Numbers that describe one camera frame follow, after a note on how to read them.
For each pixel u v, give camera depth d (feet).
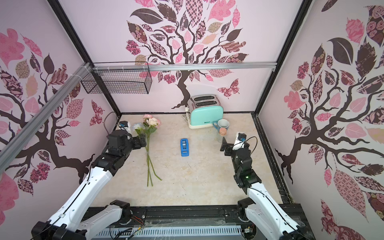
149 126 3.49
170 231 2.29
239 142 2.08
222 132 3.19
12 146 1.67
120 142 1.87
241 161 1.86
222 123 3.43
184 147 3.17
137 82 2.61
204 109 3.39
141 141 2.29
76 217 1.33
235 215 2.40
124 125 2.12
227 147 2.31
